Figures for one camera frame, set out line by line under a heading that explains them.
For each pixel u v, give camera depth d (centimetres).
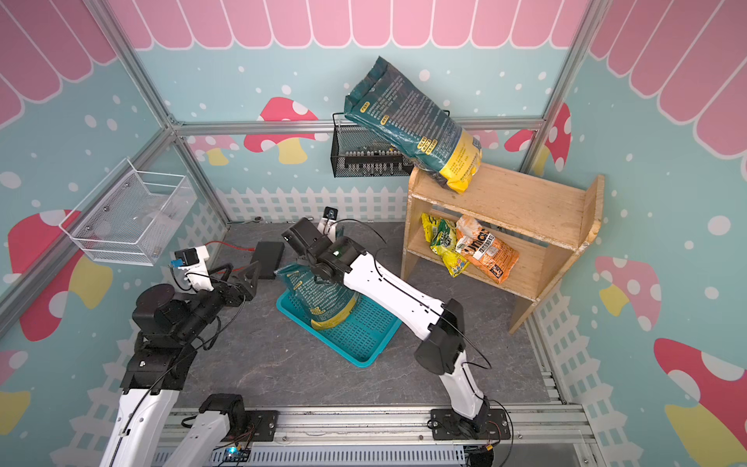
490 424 74
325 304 80
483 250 77
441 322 47
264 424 73
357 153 92
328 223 65
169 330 48
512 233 87
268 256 110
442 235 78
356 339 89
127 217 74
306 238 54
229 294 57
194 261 55
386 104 61
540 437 74
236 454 73
